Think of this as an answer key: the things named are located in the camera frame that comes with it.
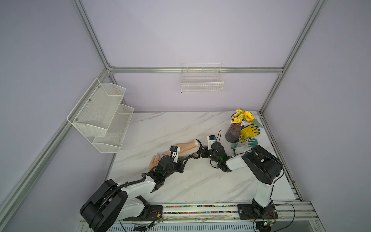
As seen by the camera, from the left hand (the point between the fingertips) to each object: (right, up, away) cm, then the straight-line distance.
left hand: (185, 160), depth 86 cm
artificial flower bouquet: (+33, +26, -4) cm, 42 cm away
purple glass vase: (+34, +16, +15) cm, 40 cm away
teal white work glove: (+45, +10, +14) cm, 48 cm away
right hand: (+11, +5, +12) cm, 17 cm away
